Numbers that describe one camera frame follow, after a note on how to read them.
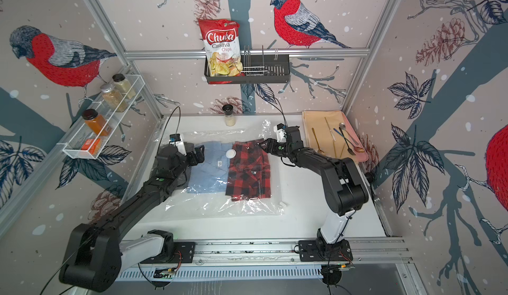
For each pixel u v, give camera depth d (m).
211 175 0.93
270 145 0.83
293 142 0.75
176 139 0.73
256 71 0.81
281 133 0.88
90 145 0.67
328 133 1.11
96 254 0.40
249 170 0.95
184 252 0.73
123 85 0.80
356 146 1.06
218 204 0.85
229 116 1.11
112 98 0.75
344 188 0.48
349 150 1.04
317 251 0.72
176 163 0.66
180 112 1.28
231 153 1.00
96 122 0.67
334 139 1.07
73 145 0.66
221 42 0.81
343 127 1.14
